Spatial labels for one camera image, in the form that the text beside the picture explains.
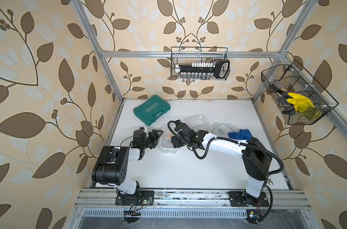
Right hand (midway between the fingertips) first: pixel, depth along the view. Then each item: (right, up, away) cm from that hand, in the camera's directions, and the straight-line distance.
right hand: (176, 139), depth 87 cm
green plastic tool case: (-21, +18, +21) cm, 35 cm away
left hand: (-11, +3, +4) cm, 12 cm away
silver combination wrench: (+54, -23, -7) cm, 59 cm away
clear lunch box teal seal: (+16, +9, +18) cm, 26 cm away
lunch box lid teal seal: (+33, +4, +15) cm, 37 cm away
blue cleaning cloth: (+45, +2, +6) cm, 45 cm away
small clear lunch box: (-7, -5, +8) cm, 12 cm away
